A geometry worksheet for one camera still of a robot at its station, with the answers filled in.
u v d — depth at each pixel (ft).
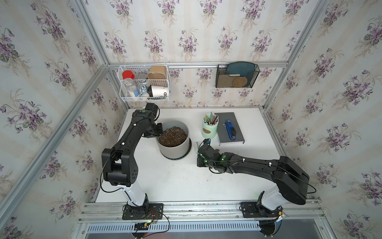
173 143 2.89
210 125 2.95
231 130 3.23
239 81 3.16
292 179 1.41
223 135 3.24
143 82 3.06
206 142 2.54
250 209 2.42
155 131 2.47
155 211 2.37
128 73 3.01
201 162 2.45
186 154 2.98
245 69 2.99
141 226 2.32
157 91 3.06
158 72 2.90
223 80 3.13
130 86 2.95
